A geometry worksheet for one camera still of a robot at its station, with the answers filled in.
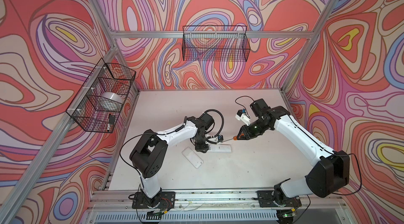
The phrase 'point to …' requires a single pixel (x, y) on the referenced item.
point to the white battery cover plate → (193, 159)
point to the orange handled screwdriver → (234, 138)
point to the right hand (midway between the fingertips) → (242, 140)
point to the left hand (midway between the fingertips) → (205, 144)
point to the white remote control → (220, 148)
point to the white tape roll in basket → (109, 101)
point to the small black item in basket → (112, 118)
